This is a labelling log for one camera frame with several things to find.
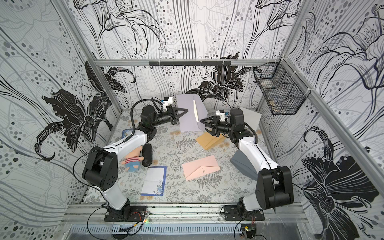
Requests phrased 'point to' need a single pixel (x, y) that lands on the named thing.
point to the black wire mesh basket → (282, 89)
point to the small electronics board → (250, 229)
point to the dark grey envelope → (242, 163)
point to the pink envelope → (200, 167)
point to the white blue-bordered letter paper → (154, 181)
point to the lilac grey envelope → (191, 121)
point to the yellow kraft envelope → (207, 140)
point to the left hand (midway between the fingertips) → (188, 112)
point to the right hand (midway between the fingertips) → (203, 123)
